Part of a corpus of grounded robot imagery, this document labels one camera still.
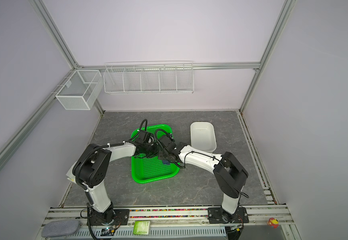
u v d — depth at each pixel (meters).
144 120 0.84
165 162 0.89
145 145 0.84
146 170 0.89
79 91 0.96
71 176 0.80
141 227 0.69
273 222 0.67
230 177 0.46
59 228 0.69
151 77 0.97
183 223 0.73
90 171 0.50
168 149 0.65
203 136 1.03
